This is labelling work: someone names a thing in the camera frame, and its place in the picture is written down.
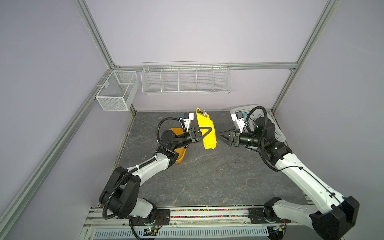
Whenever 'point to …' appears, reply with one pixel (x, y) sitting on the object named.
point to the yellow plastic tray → (181, 151)
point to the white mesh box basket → (118, 90)
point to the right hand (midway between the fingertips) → (218, 136)
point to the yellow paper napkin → (209, 140)
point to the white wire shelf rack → (186, 77)
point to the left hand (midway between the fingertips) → (212, 133)
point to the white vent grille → (250, 231)
